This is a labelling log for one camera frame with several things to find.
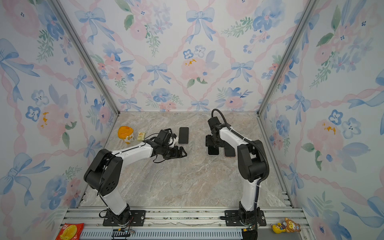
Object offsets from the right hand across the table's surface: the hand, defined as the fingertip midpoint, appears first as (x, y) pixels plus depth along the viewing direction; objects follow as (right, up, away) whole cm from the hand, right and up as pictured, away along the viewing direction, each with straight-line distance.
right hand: (212, 143), depth 97 cm
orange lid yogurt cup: (-56, +6, -2) cm, 56 cm away
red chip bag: (-69, -38, -28) cm, 84 cm away
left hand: (-19, -6, -7) cm, 21 cm away
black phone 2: (0, -4, -6) cm, 7 cm away
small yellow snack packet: (-49, +4, +7) cm, 49 cm away
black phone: (-20, +5, +10) cm, 23 cm away
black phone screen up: (+11, -5, +1) cm, 13 cm away
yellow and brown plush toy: (+32, -36, -27) cm, 55 cm away
